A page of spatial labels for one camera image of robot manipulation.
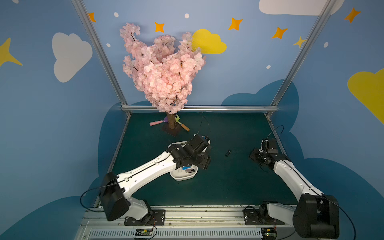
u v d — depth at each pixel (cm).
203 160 66
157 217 75
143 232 72
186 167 91
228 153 99
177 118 118
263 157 64
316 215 41
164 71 61
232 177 91
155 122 114
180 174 90
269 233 73
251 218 74
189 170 91
